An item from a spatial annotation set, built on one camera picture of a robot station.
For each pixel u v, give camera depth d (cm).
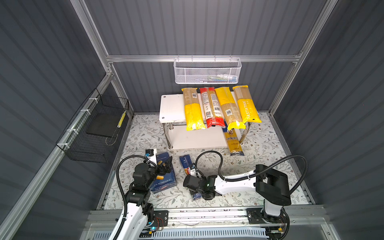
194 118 68
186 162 89
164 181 79
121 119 80
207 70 124
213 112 70
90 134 72
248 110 71
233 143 93
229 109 71
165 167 72
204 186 63
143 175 58
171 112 74
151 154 67
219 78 93
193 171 76
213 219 74
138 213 54
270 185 48
